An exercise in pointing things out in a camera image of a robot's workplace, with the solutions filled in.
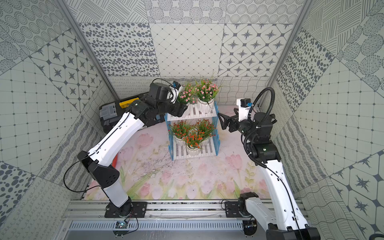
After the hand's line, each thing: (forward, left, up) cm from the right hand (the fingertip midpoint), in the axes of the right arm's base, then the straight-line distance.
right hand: (227, 113), depth 68 cm
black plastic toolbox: (+16, +70, -17) cm, 73 cm away
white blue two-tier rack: (+1, +6, -34) cm, 34 cm away
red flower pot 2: (+6, +10, -21) cm, 24 cm away
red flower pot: (+4, +25, -19) cm, 32 cm away
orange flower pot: (-3, +17, -20) cm, 27 cm away
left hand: (+6, +20, +1) cm, 20 cm away
